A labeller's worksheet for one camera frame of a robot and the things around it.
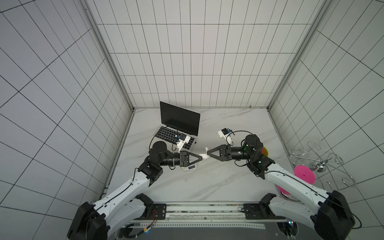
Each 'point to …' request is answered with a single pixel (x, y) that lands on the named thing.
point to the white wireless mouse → (205, 155)
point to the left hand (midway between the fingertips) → (198, 161)
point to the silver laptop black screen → (178, 125)
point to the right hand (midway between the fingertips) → (205, 159)
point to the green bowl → (265, 151)
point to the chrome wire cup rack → (320, 161)
